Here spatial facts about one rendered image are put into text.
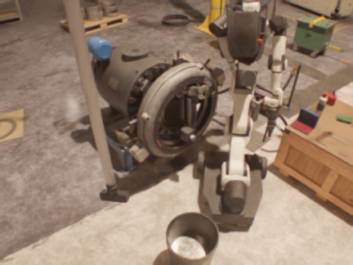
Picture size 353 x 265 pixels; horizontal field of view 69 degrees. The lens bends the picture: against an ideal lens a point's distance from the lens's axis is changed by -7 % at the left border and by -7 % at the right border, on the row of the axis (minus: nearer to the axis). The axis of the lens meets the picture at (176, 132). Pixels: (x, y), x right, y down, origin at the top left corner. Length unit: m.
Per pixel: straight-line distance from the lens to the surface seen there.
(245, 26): 1.89
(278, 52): 1.97
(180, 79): 1.81
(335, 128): 2.50
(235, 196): 1.86
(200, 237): 1.91
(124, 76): 2.16
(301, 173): 2.49
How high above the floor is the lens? 1.80
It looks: 40 degrees down
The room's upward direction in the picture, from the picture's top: straight up
